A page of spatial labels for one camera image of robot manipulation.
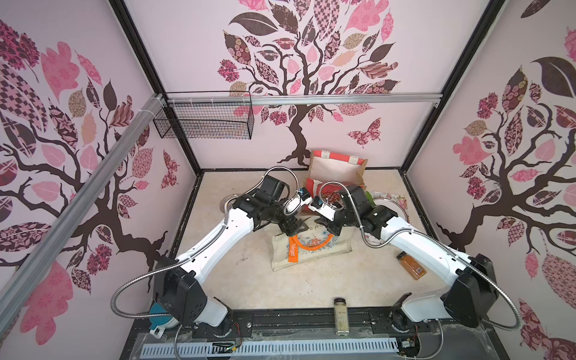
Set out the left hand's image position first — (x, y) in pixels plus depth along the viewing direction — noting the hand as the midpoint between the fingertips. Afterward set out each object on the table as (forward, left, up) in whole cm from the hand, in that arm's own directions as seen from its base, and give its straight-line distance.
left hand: (299, 223), depth 76 cm
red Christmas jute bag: (+30, -15, -6) cm, 34 cm away
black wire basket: (+46, +38, +15) cm, 62 cm away
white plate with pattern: (+17, -47, -18) cm, 53 cm away
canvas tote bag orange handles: (-2, -3, -14) cm, 14 cm away
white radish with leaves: (+24, -35, -17) cm, 45 cm away
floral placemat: (+24, -50, -19) cm, 59 cm away
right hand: (+4, -7, -1) cm, 8 cm away
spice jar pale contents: (-26, -14, -17) cm, 34 cm away
